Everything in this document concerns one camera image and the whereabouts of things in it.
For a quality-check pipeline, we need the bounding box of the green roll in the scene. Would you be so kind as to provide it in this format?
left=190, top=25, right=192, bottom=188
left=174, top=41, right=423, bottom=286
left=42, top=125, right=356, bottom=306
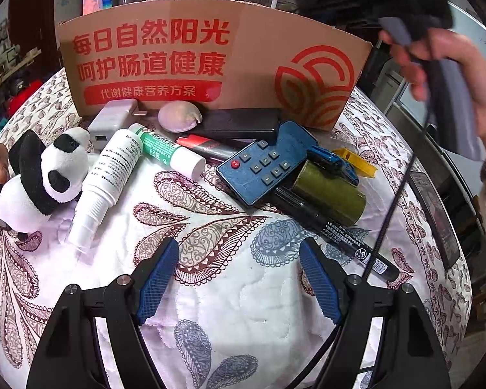
left=292, top=160, right=367, bottom=228

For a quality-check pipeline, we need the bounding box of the paisley printed quilt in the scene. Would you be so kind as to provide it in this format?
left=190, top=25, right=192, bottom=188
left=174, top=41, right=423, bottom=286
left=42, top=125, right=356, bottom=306
left=0, top=67, right=472, bottom=389

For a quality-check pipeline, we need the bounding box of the black rectangular remote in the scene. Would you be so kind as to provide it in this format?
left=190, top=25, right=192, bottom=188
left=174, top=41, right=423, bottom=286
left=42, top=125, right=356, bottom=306
left=190, top=108, right=280, bottom=142

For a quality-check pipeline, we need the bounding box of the blue toy car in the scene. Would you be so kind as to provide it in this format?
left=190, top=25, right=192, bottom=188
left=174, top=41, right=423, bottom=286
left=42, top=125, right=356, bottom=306
left=307, top=147, right=359, bottom=185

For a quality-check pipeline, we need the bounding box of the pale seashell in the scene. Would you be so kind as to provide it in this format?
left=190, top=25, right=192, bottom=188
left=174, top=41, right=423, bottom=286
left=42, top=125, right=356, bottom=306
left=158, top=101, right=204, bottom=134

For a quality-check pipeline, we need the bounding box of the green and white tube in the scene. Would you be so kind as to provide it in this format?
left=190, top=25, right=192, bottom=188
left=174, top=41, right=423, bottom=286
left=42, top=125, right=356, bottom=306
left=129, top=124, right=206, bottom=179

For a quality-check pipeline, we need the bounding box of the panda plush toy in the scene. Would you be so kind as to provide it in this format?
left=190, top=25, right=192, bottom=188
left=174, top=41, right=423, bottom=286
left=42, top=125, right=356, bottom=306
left=0, top=127, right=90, bottom=242

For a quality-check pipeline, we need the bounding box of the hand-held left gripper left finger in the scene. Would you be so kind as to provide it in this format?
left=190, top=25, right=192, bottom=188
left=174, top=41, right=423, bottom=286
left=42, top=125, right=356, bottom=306
left=25, top=237, right=180, bottom=389

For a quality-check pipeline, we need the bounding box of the black marker pen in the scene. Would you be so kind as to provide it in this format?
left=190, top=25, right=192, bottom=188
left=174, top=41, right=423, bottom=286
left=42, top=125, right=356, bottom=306
left=267, top=188, right=400, bottom=281

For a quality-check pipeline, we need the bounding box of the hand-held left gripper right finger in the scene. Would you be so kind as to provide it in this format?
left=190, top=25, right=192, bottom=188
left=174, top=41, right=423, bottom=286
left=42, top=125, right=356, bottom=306
left=300, top=238, right=452, bottom=389

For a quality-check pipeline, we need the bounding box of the white charger block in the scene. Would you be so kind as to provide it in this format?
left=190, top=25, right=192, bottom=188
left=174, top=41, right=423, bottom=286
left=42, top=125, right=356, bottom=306
left=88, top=103, right=136, bottom=152

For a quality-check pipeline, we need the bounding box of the red and black marker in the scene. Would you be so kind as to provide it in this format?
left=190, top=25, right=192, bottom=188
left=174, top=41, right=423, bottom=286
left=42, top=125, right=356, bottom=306
left=175, top=135, right=248, bottom=163

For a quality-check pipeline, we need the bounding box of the person's right hand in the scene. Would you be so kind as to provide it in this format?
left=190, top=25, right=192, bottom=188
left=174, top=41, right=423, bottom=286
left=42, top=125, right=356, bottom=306
left=378, top=28, right=486, bottom=147

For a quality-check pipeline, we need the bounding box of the television screen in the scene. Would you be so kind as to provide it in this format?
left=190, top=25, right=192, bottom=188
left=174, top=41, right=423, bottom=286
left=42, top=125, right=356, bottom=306
left=82, top=0, right=114, bottom=15

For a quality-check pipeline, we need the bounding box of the black flat device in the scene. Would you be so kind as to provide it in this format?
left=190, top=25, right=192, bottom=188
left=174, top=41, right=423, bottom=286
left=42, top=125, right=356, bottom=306
left=407, top=170, right=461, bottom=270

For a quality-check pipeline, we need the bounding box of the blue remote control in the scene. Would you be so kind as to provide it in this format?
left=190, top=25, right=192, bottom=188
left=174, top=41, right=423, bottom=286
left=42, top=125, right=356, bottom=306
left=216, top=121, right=319, bottom=207

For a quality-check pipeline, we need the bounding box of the white spray bottle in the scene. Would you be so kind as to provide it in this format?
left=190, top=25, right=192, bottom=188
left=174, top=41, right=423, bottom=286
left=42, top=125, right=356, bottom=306
left=67, top=129, right=142, bottom=254

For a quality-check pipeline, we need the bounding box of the brown cardboard box red print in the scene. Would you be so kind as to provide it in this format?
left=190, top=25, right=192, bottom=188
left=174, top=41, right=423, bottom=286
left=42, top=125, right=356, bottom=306
left=57, top=0, right=373, bottom=131

